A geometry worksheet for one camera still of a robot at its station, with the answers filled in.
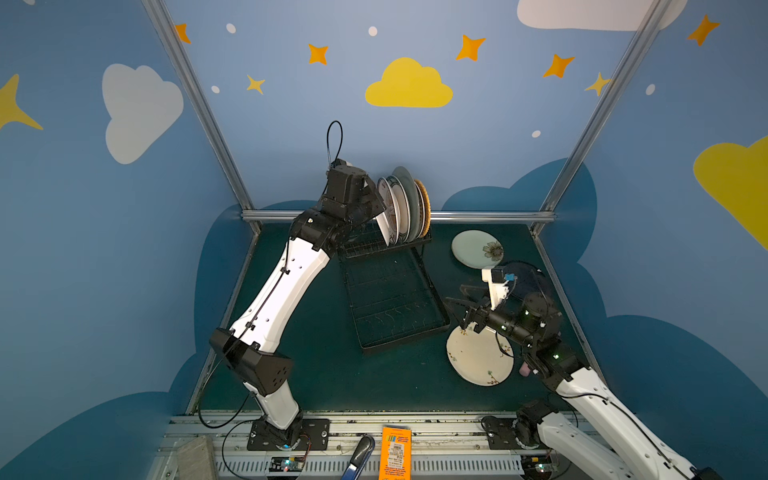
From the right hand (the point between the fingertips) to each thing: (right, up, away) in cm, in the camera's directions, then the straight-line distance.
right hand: (457, 292), depth 70 cm
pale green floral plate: (+19, +11, +45) cm, 50 cm away
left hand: (-18, +24, +1) cm, 29 cm away
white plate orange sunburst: (-7, +21, +10) cm, 24 cm away
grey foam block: (-62, -39, -1) cm, 73 cm away
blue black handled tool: (-23, -38, -3) cm, 45 cm away
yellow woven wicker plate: (-6, +21, +10) cm, 24 cm away
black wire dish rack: (-15, -4, +30) cm, 34 cm away
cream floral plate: (+11, -22, +16) cm, 29 cm away
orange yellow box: (-15, -37, -2) cm, 40 cm away
